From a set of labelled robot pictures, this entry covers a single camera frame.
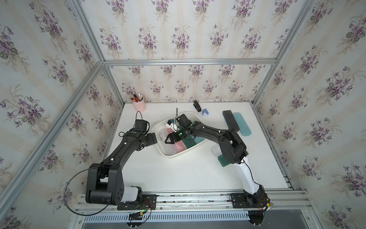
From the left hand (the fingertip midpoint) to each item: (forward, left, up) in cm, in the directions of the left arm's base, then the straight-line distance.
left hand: (149, 141), depth 88 cm
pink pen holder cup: (+32, +12, 0) cm, 34 cm away
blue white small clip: (+32, -39, -6) cm, 51 cm away
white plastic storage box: (+22, -28, -1) cm, 36 cm away
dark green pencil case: (+3, -25, -4) cm, 26 cm away
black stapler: (+35, -33, -4) cm, 48 cm away
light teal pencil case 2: (+15, -67, -7) cm, 69 cm away
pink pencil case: (0, -19, -5) cm, 19 cm away
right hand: (+3, -13, -4) cm, 13 cm away
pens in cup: (+36, +14, +4) cm, 39 cm away
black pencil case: (+22, -58, -6) cm, 62 cm away
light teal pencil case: (+2, -31, -1) cm, 31 cm away
